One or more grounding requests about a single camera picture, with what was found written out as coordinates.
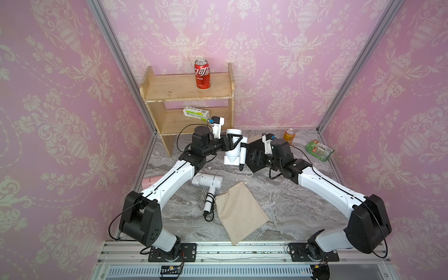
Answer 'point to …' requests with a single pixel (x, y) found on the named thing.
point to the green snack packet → (319, 150)
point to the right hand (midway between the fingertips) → (253, 154)
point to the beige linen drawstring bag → (241, 213)
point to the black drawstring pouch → (255, 157)
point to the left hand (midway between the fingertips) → (238, 138)
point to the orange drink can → (289, 135)
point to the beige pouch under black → (253, 139)
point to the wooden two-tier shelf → (178, 107)
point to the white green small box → (196, 113)
